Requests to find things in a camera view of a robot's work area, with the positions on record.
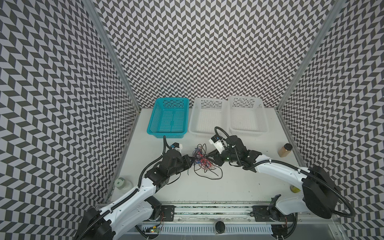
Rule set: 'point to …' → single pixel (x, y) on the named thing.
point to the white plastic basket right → (247, 116)
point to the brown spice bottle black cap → (284, 150)
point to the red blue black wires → (203, 166)
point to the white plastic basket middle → (206, 114)
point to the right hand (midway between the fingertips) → (209, 153)
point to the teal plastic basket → (169, 117)
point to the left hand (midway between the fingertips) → (196, 158)
